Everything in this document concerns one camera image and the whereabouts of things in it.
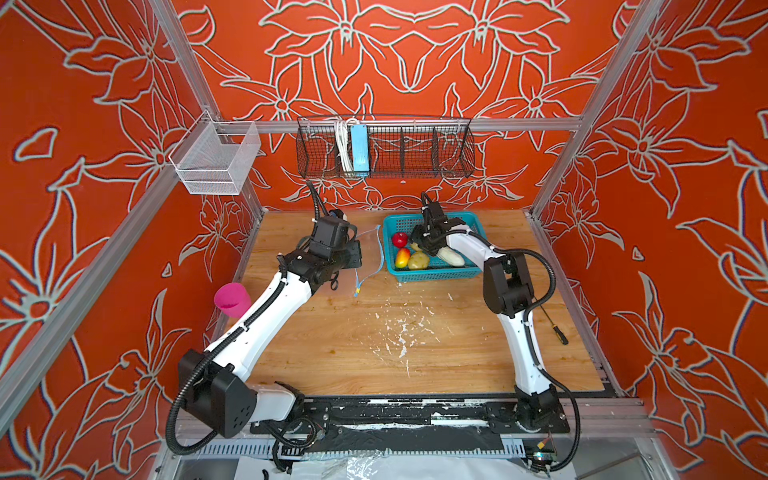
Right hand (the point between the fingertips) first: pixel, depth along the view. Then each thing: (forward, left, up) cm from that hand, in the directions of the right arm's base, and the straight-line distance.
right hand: (411, 238), depth 105 cm
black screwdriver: (-33, -42, -5) cm, 54 cm away
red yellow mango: (-8, +4, -1) cm, 9 cm away
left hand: (-19, +18, +20) cm, 32 cm away
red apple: (0, +4, -1) cm, 4 cm away
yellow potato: (-11, -2, +1) cm, 11 cm away
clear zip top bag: (-16, +13, +11) cm, 23 cm away
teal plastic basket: (-11, -8, -3) cm, 14 cm away
